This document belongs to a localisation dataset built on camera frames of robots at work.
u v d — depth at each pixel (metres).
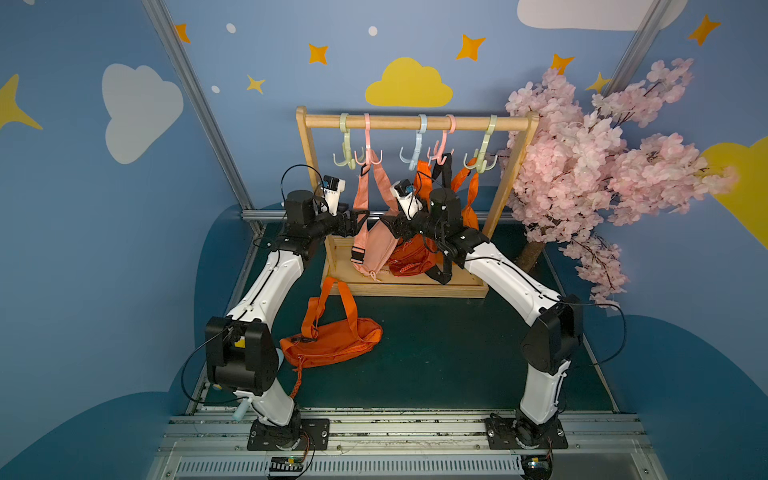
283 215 0.63
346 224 0.72
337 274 1.07
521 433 0.67
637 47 0.75
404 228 0.72
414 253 0.95
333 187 0.69
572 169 0.65
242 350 0.45
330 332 0.90
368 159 0.68
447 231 0.63
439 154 0.72
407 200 0.67
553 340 0.48
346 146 0.71
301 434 0.73
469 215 0.88
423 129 0.65
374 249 1.04
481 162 0.70
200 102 0.84
